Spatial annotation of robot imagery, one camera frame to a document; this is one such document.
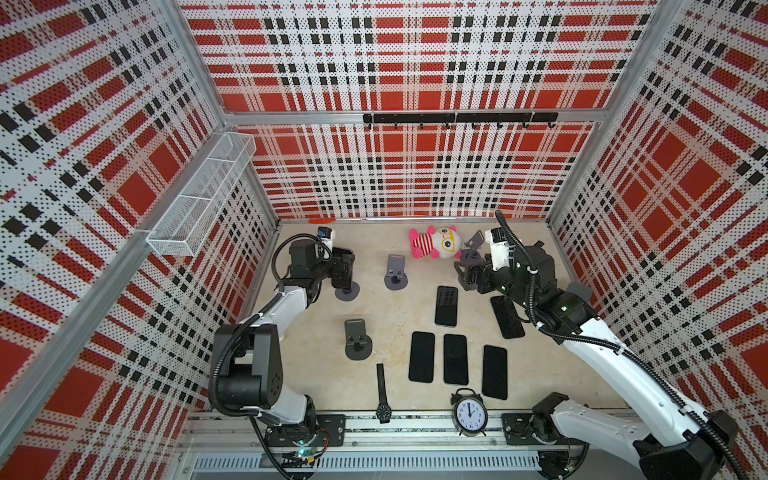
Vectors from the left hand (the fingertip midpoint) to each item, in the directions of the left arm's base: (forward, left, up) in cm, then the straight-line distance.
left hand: (341, 258), depth 91 cm
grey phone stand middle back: (0, -17, -11) cm, 20 cm away
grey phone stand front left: (-23, -6, -11) cm, 26 cm away
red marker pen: (+35, +15, -18) cm, 42 cm away
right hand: (-13, -36, +14) cm, 41 cm away
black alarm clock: (-41, -36, -12) cm, 55 cm away
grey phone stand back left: (-4, 0, -15) cm, 15 cm away
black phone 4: (-30, -45, -15) cm, 56 cm away
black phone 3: (-26, -34, -15) cm, 46 cm away
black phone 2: (-9, -33, -15) cm, 38 cm away
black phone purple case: (-25, -25, -15) cm, 38 cm away
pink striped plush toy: (+12, -34, -7) cm, 36 cm away
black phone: (-7, -2, +4) cm, 8 cm away
